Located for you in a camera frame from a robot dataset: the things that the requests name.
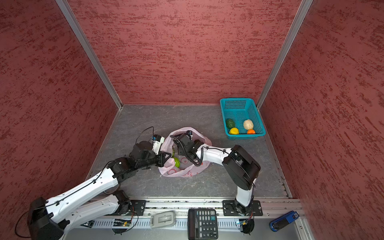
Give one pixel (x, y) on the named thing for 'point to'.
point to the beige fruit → (248, 124)
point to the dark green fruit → (230, 123)
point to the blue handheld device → (284, 220)
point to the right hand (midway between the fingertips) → (181, 152)
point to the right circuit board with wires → (248, 227)
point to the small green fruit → (173, 153)
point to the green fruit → (177, 162)
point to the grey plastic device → (164, 219)
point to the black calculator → (202, 224)
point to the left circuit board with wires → (130, 224)
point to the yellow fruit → (233, 131)
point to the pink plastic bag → (186, 168)
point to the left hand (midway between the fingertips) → (170, 158)
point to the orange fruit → (251, 131)
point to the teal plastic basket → (240, 110)
